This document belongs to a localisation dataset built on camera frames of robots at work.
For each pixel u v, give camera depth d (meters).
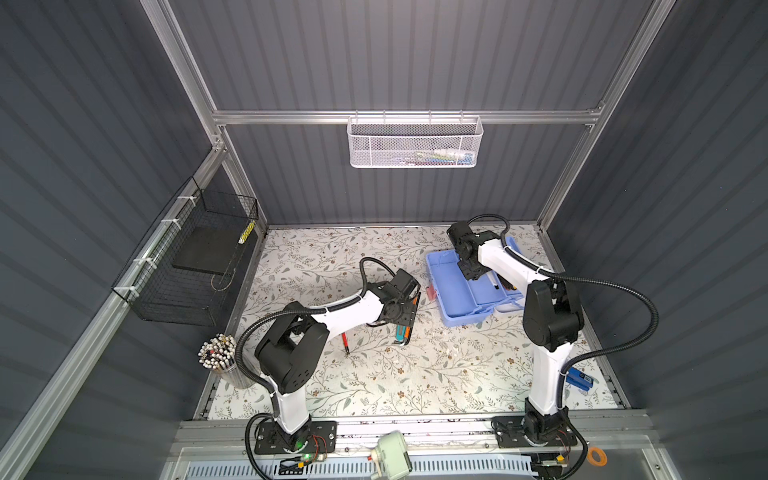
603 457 0.69
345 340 0.91
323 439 0.72
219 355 0.69
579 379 0.79
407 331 0.91
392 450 0.68
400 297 0.71
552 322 0.54
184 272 0.72
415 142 1.12
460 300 0.99
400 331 0.91
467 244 0.72
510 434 0.73
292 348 0.48
